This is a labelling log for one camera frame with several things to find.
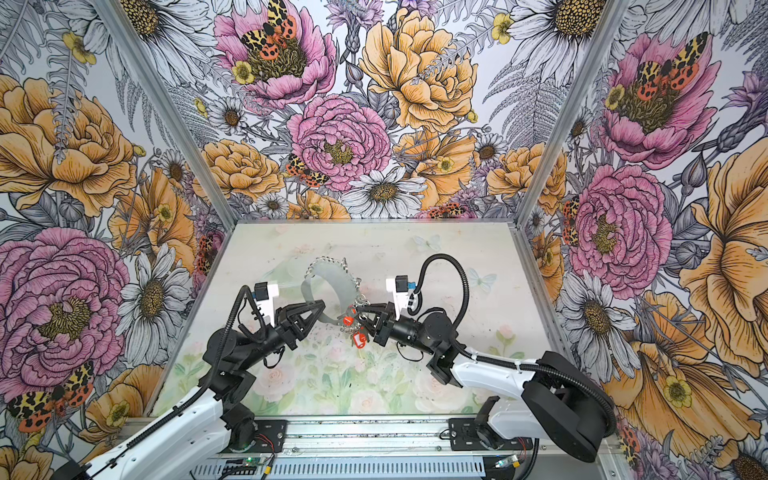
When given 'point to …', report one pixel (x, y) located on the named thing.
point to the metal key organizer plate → (328, 281)
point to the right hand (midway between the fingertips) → (351, 319)
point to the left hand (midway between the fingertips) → (328, 311)
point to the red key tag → (348, 320)
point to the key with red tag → (359, 339)
